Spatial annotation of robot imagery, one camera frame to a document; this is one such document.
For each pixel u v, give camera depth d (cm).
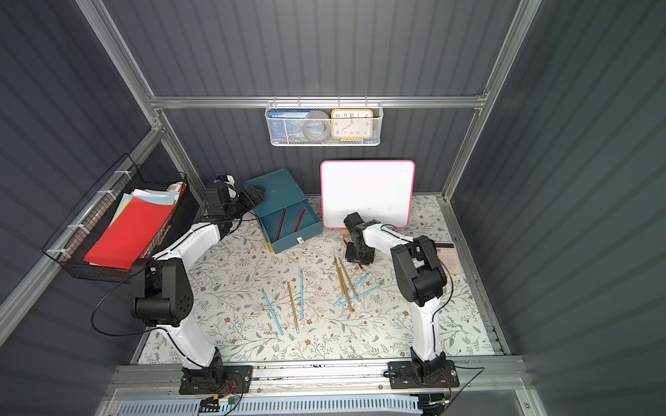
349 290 91
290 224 91
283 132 85
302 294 91
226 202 75
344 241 105
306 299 89
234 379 73
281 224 92
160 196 78
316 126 91
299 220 93
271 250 86
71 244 61
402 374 73
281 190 92
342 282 93
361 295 90
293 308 87
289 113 85
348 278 94
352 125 89
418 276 54
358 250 85
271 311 87
